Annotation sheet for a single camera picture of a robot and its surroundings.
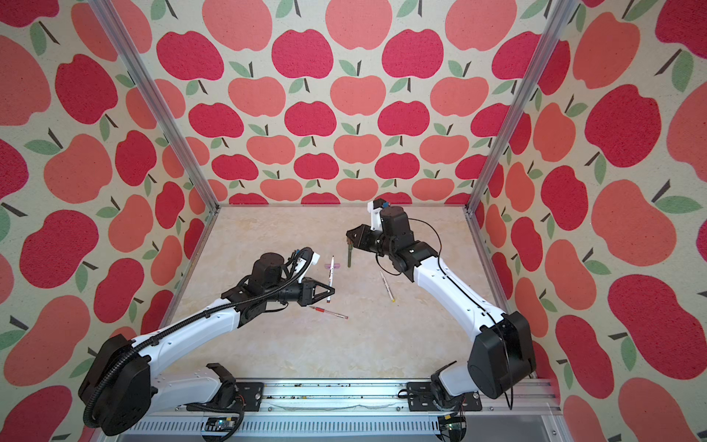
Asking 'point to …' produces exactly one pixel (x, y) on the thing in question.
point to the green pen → (350, 246)
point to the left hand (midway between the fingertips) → (335, 294)
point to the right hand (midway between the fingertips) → (353, 231)
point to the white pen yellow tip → (388, 290)
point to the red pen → (330, 312)
